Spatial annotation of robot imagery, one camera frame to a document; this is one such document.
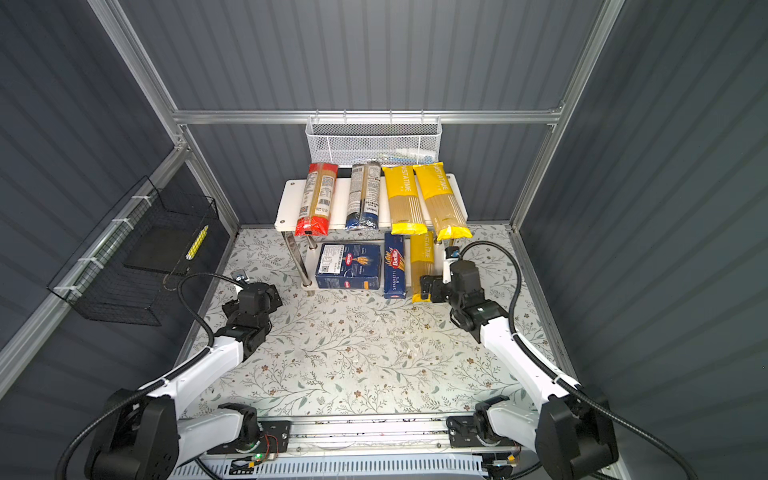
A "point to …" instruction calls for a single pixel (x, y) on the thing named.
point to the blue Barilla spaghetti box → (394, 266)
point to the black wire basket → (149, 242)
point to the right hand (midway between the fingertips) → (439, 279)
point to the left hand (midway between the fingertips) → (252, 295)
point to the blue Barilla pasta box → (352, 266)
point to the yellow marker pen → (195, 246)
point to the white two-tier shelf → (285, 222)
